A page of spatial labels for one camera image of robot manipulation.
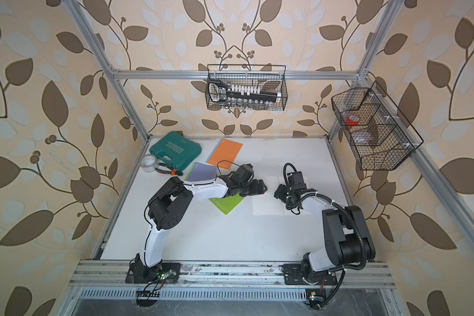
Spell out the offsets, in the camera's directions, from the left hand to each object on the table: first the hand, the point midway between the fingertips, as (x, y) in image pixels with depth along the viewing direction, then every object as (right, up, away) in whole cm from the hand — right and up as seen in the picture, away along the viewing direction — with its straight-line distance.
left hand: (259, 186), depth 94 cm
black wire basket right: (+44, +22, -20) cm, 53 cm away
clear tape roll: (-61, +11, +15) cm, 63 cm away
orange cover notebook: (-19, +16, +19) cm, 31 cm away
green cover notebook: (-16, -9, 0) cm, 18 cm away
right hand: (+10, -5, +1) cm, 11 cm away
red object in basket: (+38, +29, -13) cm, 50 cm away
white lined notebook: (+4, -9, 0) cm, 10 cm away
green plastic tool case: (-45, +19, +15) cm, 51 cm away
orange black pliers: (-45, +6, +11) cm, 47 cm away
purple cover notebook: (-31, +6, +12) cm, 34 cm away
